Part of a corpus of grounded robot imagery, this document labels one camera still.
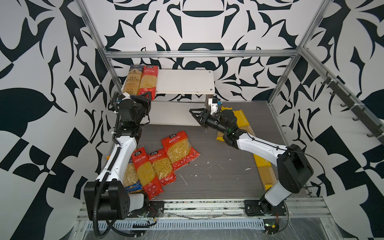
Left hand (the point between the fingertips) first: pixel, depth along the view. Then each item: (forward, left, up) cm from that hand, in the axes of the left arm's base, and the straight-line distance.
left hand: (150, 88), depth 72 cm
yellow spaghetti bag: (+6, -56, -38) cm, 67 cm away
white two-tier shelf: (+4, -13, -6) cm, 15 cm away
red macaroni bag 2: (-25, -3, -35) cm, 43 cm away
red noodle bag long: (-34, +2, -34) cm, 48 cm away
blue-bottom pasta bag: (-32, +13, -34) cm, 49 cm away
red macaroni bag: (-13, -11, -35) cm, 39 cm away
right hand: (-9, -19, -7) cm, 23 cm away
